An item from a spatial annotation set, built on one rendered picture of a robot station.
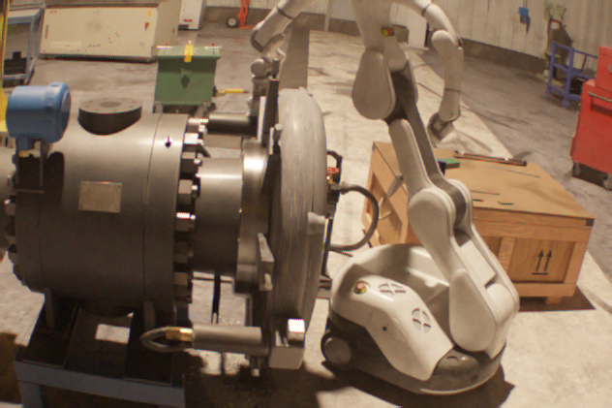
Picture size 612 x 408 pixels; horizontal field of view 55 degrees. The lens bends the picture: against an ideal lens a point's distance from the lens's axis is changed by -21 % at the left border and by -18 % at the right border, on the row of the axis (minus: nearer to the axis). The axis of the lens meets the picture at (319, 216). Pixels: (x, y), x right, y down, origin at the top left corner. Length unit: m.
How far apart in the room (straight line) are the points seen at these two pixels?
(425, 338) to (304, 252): 0.69
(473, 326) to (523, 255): 0.89
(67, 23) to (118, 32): 0.86
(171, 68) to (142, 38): 2.67
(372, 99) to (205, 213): 0.71
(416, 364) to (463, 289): 0.29
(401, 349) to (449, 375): 0.20
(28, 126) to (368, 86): 1.17
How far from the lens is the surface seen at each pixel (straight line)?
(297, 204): 1.67
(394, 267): 2.58
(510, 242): 3.01
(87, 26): 8.24
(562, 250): 3.19
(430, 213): 2.23
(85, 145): 1.85
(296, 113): 1.80
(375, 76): 2.26
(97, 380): 1.91
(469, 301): 2.24
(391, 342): 2.25
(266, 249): 1.71
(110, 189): 1.77
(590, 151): 5.66
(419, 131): 2.32
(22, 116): 1.73
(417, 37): 12.43
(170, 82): 5.27
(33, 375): 1.97
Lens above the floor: 1.38
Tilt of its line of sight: 22 degrees down
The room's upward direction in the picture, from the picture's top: 8 degrees clockwise
